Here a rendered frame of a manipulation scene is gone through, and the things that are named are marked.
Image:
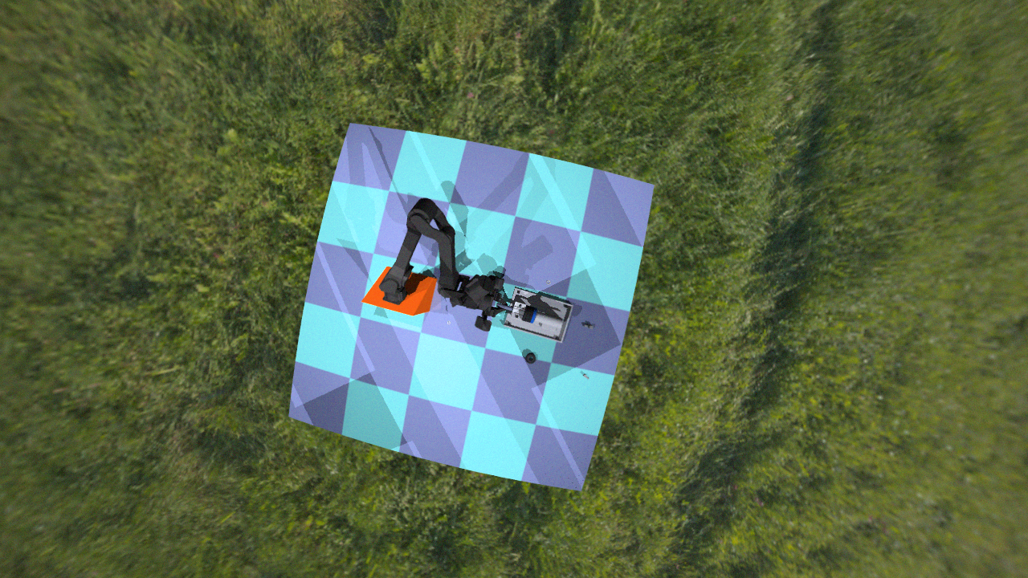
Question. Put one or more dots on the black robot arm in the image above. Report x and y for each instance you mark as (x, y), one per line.
(418, 223)

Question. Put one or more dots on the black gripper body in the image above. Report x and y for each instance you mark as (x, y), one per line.
(485, 304)

